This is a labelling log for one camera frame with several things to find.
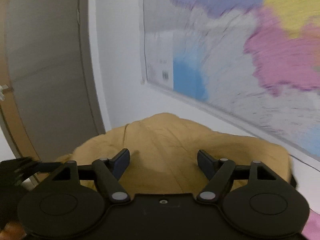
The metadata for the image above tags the pink bed sheet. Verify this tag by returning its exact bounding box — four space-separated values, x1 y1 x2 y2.
302 210 320 240

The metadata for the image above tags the mustard yellow jacket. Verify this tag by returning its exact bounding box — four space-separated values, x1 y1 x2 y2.
58 113 292 196

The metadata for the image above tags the grey wardrobe door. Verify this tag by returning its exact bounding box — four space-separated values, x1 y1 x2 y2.
1 0 105 161

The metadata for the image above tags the person's left hand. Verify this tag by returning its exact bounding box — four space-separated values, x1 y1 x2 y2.
0 222 26 240

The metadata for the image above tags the colourful wall map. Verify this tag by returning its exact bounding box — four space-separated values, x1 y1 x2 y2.
139 0 319 159

